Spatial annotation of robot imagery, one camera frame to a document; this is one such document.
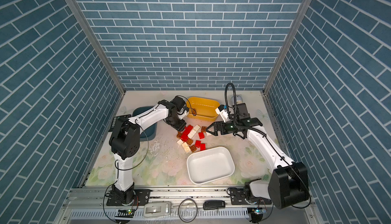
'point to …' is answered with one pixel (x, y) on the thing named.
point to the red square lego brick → (201, 135)
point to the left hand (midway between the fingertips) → (182, 127)
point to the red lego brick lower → (197, 143)
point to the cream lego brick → (186, 147)
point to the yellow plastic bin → (203, 109)
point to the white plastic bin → (206, 166)
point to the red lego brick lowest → (202, 146)
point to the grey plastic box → (155, 208)
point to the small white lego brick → (179, 141)
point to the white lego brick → (194, 131)
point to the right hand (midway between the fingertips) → (214, 129)
